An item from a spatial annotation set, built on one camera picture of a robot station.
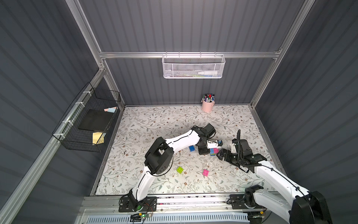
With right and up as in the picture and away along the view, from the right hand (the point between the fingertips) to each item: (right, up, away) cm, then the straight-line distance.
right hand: (223, 157), depth 85 cm
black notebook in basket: (-72, +23, -9) cm, 76 cm away
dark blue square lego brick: (-19, +3, +9) cm, 21 cm away
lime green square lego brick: (-27, -8, 0) cm, 28 cm away
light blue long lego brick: (-6, +3, +4) cm, 8 cm away
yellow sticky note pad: (-62, +15, -24) cm, 68 cm away
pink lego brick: (-4, +4, +3) cm, 6 cm away
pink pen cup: (-4, +33, +30) cm, 45 cm away
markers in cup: (-4, +40, +24) cm, 47 cm away
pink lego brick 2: (-11, -9, -2) cm, 14 cm away
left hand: (-8, +2, +3) cm, 9 cm away
